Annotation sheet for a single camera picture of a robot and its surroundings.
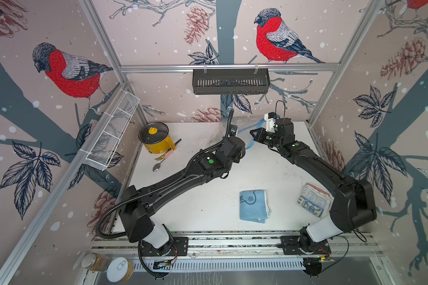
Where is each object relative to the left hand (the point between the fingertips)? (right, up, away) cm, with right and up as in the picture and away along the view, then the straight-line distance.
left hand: (236, 142), depth 75 cm
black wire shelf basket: (-1, +36, +29) cm, 46 cm away
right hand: (+8, +6, +9) cm, 13 cm away
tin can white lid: (-45, -47, -11) cm, 66 cm away
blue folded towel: (+9, -31, +8) cm, 34 cm away
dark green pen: (-34, -1, +35) cm, 49 cm away
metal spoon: (-44, -15, +25) cm, 53 cm away
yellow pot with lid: (-44, +2, +23) cm, 50 cm away
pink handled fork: (-38, -9, +29) cm, 49 cm away
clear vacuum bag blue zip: (+4, +7, +3) cm, 8 cm away
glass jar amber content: (-52, -44, -12) cm, 69 cm away
